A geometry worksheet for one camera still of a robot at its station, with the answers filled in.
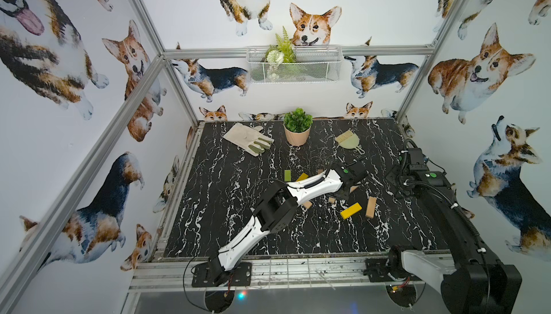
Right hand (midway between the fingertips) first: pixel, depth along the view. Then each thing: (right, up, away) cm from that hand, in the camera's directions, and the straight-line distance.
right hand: (393, 175), depth 80 cm
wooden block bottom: (-22, -12, +8) cm, 26 cm away
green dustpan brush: (-7, +13, +33) cm, 36 cm away
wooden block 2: (-11, -8, +14) cm, 20 cm away
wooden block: (-31, -14, +10) cm, 36 cm away
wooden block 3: (-5, -15, +8) cm, 18 cm away
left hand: (-17, -9, +10) cm, 22 cm away
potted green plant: (-35, +20, +21) cm, 46 cm away
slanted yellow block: (-14, -16, +8) cm, 22 cm away
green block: (-40, -3, +17) cm, 43 cm away
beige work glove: (-60, +14, +34) cm, 70 cm away
